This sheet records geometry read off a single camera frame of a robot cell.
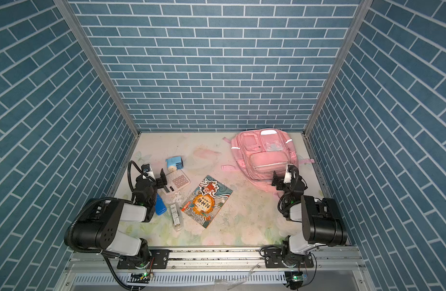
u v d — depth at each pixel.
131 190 0.68
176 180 0.96
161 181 0.83
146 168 0.77
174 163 0.99
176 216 0.84
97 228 0.44
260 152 1.06
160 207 0.87
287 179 0.82
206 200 0.90
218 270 0.73
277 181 0.84
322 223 0.46
